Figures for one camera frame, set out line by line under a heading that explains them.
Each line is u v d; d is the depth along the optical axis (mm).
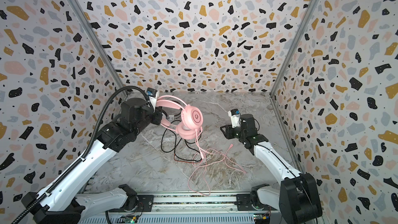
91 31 857
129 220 707
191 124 605
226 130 749
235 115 752
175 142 948
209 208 732
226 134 781
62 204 383
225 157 880
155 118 608
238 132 717
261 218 715
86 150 417
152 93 573
